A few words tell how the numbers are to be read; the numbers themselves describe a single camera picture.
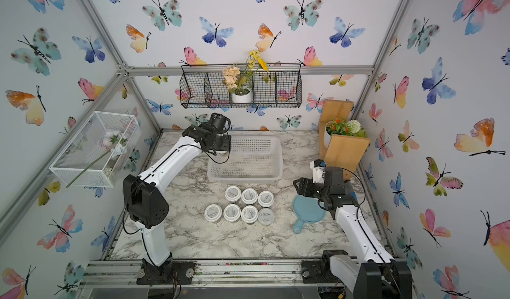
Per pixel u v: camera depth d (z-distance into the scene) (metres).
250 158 1.08
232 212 0.82
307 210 0.89
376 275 0.40
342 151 0.83
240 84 0.87
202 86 0.98
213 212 0.82
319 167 0.75
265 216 0.83
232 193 0.87
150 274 0.67
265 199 0.87
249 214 0.82
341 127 0.89
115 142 0.76
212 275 0.74
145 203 0.49
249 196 0.87
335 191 0.63
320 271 0.72
